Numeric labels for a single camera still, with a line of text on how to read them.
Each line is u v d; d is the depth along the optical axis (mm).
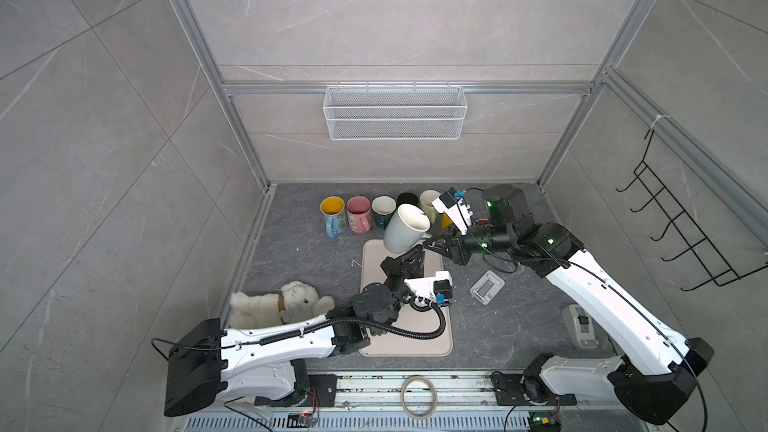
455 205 561
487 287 901
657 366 381
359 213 980
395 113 1005
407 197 1041
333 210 1009
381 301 498
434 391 738
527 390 645
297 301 797
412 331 452
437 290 552
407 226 602
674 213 696
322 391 733
